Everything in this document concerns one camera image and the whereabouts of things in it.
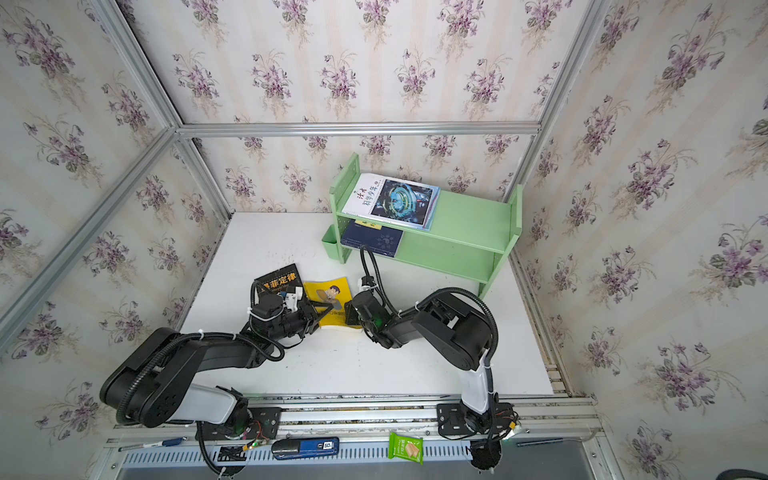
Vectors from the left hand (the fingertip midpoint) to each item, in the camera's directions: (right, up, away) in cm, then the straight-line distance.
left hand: (333, 307), depth 85 cm
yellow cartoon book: (-2, +3, +11) cm, 12 cm away
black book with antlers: (-18, +6, +13) cm, 23 cm away
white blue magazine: (+17, +31, +1) cm, 36 cm away
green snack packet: (+20, -29, -16) cm, 39 cm away
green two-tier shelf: (+38, +21, -5) cm, 44 cm away
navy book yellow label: (+15, +19, +8) cm, 26 cm away
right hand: (+2, -3, +8) cm, 8 cm away
